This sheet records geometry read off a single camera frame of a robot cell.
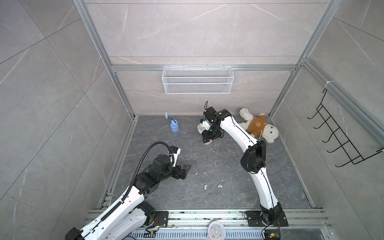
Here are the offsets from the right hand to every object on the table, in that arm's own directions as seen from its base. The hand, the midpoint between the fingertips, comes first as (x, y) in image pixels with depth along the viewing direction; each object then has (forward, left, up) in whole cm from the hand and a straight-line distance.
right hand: (208, 138), depth 93 cm
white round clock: (-48, -1, -8) cm, 49 cm away
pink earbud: (-27, +3, -10) cm, 29 cm away
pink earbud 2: (-27, -5, -10) cm, 29 cm away
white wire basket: (+35, +6, +20) cm, 41 cm away
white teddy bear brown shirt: (+12, -36, -4) cm, 38 cm away
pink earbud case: (-5, 0, +3) cm, 6 cm away
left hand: (-19, +15, +6) cm, 25 cm away
